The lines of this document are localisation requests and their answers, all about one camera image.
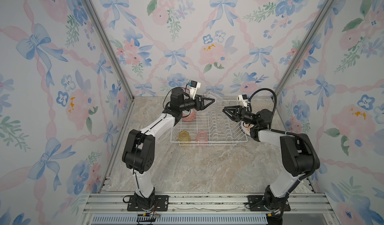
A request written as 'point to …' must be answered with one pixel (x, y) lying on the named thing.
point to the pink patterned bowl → (191, 117)
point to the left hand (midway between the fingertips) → (212, 98)
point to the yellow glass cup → (184, 138)
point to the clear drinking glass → (209, 94)
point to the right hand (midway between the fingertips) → (223, 111)
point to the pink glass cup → (202, 138)
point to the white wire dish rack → (212, 127)
